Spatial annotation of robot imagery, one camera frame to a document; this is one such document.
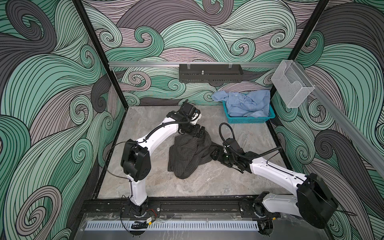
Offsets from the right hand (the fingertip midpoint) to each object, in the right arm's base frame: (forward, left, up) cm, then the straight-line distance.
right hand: (214, 157), depth 84 cm
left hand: (+12, +9, +10) cm, 18 cm away
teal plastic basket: (+29, -19, -1) cm, 35 cm away
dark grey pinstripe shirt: (+4, +15, -3) cm, 15 cm away
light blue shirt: (+45, -34, -2) cm, 57 cm away
